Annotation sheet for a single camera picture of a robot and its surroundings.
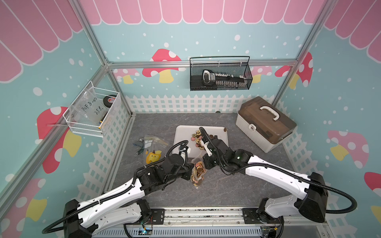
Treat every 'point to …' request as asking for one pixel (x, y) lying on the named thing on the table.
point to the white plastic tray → (182, 133)
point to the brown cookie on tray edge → (225, 129)
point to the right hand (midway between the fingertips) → (202, 158)
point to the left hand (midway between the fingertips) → (193, 168)
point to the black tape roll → (108, 100)
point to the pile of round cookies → (197, 137)
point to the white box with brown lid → (262, 124)
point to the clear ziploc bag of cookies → (199, 169)
